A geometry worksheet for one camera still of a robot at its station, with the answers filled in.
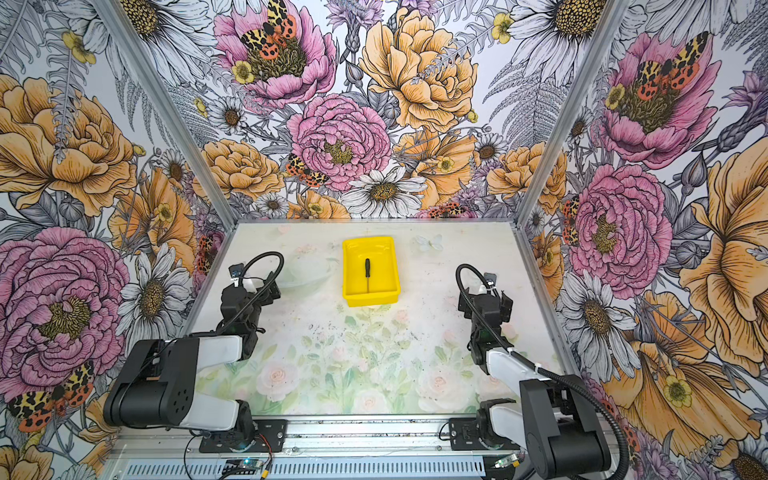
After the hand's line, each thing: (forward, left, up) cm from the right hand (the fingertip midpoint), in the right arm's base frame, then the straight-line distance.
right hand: (484, 299), depth 90 cm
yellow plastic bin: (+13, +30, -8) cm, 33 cm away
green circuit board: (-38, +63, -8) cm, 74 cm away
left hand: (+6, +67, +2) cm, 68 cm away
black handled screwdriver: (+16, +35, -7) cm, 39 cm away
